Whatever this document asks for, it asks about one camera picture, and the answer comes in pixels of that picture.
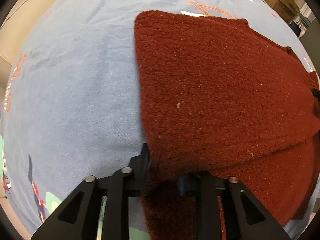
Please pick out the cardboard box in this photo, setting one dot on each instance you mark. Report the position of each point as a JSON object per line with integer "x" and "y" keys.
{"x": 286, "y": 9}

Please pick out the dark red knit sweater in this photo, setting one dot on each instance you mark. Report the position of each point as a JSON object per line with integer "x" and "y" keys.
{"x": 217, "y": 96}

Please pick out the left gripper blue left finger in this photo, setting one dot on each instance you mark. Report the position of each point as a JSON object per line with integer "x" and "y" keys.
{"x": 77, "y": 217}

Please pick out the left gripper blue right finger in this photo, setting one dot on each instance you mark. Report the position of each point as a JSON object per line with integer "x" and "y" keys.
{"x": 226, "y": 209}

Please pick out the white wardrobe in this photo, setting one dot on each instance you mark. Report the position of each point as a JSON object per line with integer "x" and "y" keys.
{"x": 14, "y": 29}

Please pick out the blue dinosaur print bed sheet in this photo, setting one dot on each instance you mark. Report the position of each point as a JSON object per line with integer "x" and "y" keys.
{"x": 71, "y": 105}

